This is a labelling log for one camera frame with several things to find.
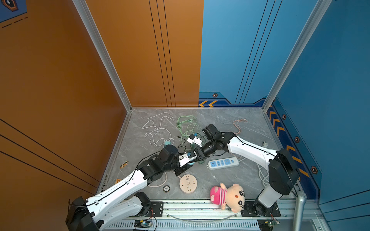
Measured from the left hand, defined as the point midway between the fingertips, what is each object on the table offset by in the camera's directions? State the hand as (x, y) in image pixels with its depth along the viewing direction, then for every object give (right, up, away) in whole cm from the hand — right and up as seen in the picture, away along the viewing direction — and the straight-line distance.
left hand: (189, 158), depth 76 cm
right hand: (+1, -1, -3) cm, 3 cm away
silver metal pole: (+57, -21, -2) cm, 61 cm away
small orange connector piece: (-41, -8, +13) cm, 44 cm away
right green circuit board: (+38, -32, -5) cm, 50 cm away
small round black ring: (-13, -19, +5) cm, 23 cm away
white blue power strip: (+20, -6, +11) cm, 24 cm away
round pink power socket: (-1, -15, +3) cm, 15 cm away
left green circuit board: (-24, -31, -5) cm, 40 cm away
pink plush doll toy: (+21, -18, -6) cm, 28 cm away
